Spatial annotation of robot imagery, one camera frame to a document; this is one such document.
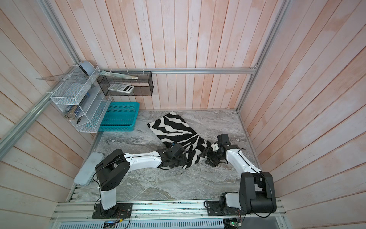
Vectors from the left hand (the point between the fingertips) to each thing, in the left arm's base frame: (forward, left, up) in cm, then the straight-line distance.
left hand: (184, 163), depth 89 cm
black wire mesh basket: (+53, +31, +20) cm, 65 cm away
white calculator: (+45, +44, +25) cm, 68 cm away
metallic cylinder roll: (+15, +63, +29) cm, 70 cm away
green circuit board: (-31, -25, -1) cm, 40 cm away
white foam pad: (-7, +59, +1) cm, 59 cm away
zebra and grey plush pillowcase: (+26, +8, +1) cm, 27 cm away
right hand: (+3, -11, +5) cm, 12 cm away
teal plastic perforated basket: (+33, +47, +8) cm, 58 cm away
